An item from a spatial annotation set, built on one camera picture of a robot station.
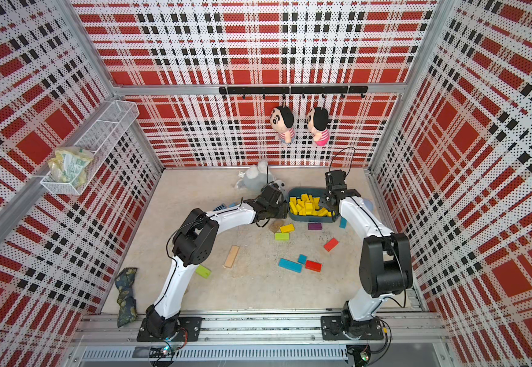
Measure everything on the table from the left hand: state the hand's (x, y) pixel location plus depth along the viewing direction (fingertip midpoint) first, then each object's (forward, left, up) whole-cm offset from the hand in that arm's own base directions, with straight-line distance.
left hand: (287, 209), depth 102 cm
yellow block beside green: (-9, 0, -2) cm, 9 cm away
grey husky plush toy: (+13, +14, +7) cm, 21 cm away
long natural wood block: (-22, +22, -2) cm, 31 cm away
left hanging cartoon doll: (+22, +2, +32) cm, 39 cm away
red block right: (-16, -18, -3) cm, 25 cm away
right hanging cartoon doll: (+25, -14, +28) cm, 40 cm away
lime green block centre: (-13, +2, -2) cm, 13 cm away
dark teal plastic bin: (+14, -15, -5) cm, 21 cm away
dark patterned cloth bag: (-41, +55, +1) cm, 69 cm away
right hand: (-3, -19, +11) cm, 21 cm away
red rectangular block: (-25, -10, -3) cm, 27 cm away
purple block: (-8, -12, -2) cm, 14 cm away
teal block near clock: (-7, -24, 0) cm, 25 cm away
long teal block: (-24, -1, -5) cm, 25 cm away
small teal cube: (-22, -6, -4) cm, 23 cm away
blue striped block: (+2, +30, -1) cm, 30 cm away
